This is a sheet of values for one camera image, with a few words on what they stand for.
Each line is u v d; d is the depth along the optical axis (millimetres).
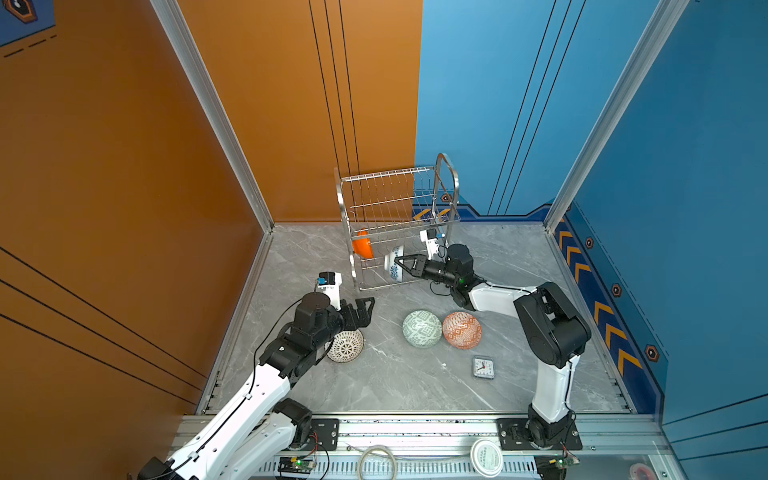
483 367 823
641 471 683
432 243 828
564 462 697
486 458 656
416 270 799
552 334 518
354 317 676
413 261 827
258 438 566
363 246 982
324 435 740
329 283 669
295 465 705
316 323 590
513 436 725
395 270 862
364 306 683
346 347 870
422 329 912
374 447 717
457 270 750
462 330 898
